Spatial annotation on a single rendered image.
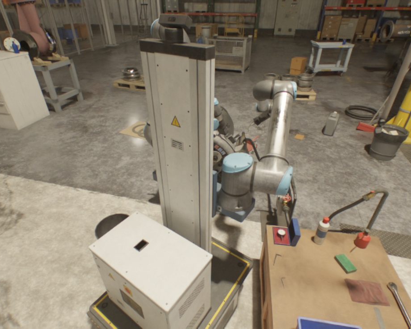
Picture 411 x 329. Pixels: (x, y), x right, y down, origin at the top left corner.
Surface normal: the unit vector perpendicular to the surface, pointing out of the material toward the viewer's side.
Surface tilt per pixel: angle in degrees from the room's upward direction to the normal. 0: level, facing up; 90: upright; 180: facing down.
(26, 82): 90
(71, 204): 0
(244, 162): 5
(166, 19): 62
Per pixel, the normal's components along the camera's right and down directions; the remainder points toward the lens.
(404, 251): 0.00, -0.83
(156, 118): -0.58, 0.45
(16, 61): 0.97, 0.14
